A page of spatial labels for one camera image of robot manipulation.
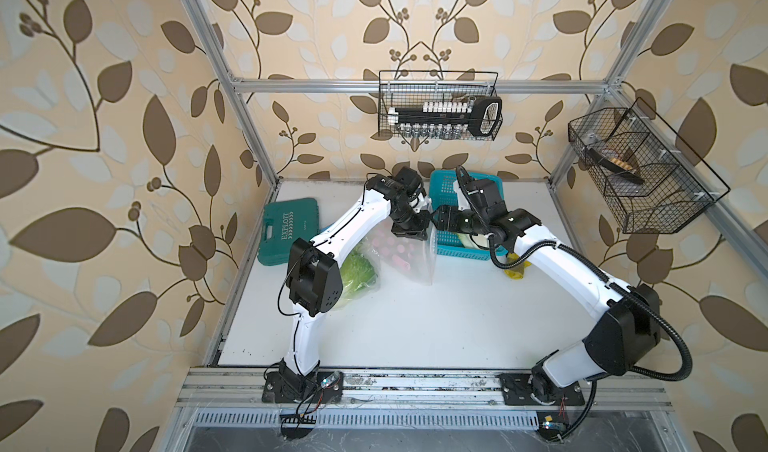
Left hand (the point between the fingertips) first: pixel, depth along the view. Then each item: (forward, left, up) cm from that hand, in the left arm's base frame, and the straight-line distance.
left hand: (425, 232), depth 83 cm
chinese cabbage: (-8, +19, -9) cm, 23 cm away
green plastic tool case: (+13, +47, -14) cm, 51 cm away
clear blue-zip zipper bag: (-2, +15, -7) cm, 17 cm away
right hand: (+3, -4, +3) cm, 6 cm away
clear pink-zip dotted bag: (-3, +6, -10) cm, 12 cm away
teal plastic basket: (+1, -7, -7) cm, 10 cm away
